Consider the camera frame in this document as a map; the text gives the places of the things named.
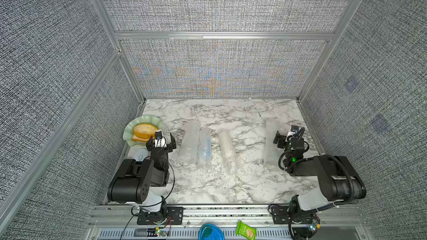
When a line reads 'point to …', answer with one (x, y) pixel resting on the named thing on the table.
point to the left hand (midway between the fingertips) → (163, 133)
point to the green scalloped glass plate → (128, 134)
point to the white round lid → (139, 155)
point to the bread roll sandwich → (143, 132)
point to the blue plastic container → (210, 231)
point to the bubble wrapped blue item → (204, 149)
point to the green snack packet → (245, 230)
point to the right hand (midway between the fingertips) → (287, 129)
